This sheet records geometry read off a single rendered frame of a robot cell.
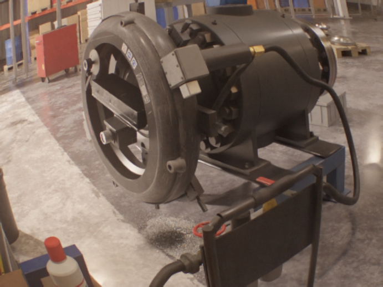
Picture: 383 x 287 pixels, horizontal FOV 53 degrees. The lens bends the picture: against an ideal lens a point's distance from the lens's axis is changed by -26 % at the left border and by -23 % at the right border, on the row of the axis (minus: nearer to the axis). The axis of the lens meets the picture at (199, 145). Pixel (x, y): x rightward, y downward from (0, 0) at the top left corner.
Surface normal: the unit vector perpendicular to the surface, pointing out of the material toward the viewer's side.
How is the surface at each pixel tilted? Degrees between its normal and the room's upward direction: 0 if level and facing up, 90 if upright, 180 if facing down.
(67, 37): 90
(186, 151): 105
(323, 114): 90
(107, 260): 0
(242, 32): 44
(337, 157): 90
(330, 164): 90
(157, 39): 49
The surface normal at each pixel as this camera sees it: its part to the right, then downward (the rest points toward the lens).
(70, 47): 0.65, 0.18
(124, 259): -0.13, -0.93
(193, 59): 0.50, -0.17
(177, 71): -0.79, 0.30
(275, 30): 0.34, -0.50
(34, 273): 0.61, 0.40
